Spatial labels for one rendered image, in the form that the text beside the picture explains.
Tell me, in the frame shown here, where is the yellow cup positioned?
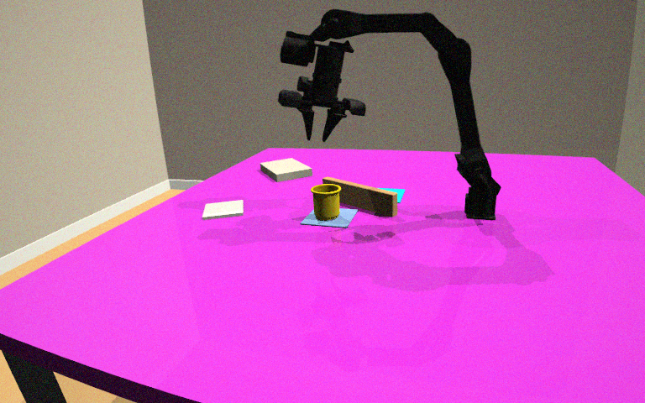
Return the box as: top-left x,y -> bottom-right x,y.
311,184 -> 341,220

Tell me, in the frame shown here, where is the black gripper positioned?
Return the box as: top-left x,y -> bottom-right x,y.
278,68 -> 365,142

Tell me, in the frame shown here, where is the cream flat square block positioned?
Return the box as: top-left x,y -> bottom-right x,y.
260,158 -> 312,182

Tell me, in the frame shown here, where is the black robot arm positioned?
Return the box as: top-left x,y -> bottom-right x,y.
280,9 -> 501,220

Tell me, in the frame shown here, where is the brown rectangular bar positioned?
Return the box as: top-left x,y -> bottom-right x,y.
322,177 -> 397,217

